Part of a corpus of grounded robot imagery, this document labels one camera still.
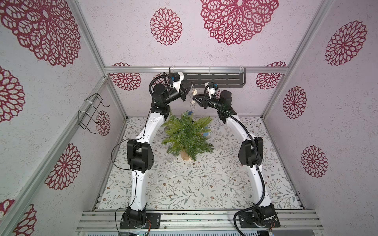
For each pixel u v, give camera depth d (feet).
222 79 3.19
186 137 2.40
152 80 1.92
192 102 2.82
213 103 2.68
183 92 2.31
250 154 2.09
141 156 1.86
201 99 2.78
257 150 2.09
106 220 2.50
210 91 2.67
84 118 2.40
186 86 2.36
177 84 2.25
